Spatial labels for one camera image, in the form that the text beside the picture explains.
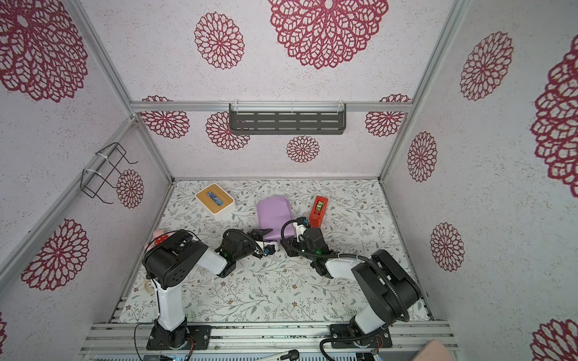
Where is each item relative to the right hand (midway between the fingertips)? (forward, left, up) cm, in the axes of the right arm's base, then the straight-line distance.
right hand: (280, 239), depth 89 cm
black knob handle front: (-37, -6, -7) cm, 38 cm away
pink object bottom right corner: (-34, -50, -8) cm, 61 cm away
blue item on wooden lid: (+23, +32, -3) cm, 39 cm away
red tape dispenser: (+17, -16, -4) cm, 24 cm away
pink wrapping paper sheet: (+17, +5, -4) cm, 18 cm away
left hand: (+5, +5, -4) cm, 8 cm away
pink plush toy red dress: (+1, +50, 0) cm, 50 cm away
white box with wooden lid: (+14, +29, -2) cm, 32 cm away
